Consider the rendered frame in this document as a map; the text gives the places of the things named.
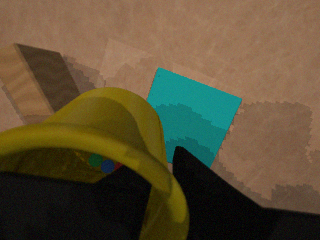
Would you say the brown rectangular block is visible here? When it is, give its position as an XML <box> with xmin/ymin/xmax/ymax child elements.
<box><xmin>0</xmin><ymin>43</ymin><xmax>81</xmax><ymax>125</ymax></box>

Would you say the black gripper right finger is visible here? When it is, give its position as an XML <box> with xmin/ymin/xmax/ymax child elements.
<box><xmin>172</xmin><ymin>146</ymin><xmax>320</xmax><ymax>240</ymax></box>

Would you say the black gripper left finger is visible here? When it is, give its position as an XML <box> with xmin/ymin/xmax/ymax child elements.
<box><xmin>0</xmin><ymin>165</ymin><xmax>152</xmax><ymax>240</ymax></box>

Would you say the yellow cup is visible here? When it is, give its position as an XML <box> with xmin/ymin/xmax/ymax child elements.
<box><xmin>0</xmin><ymin>87</ymin><xmax>189</xmax><ymax>240</ymax></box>

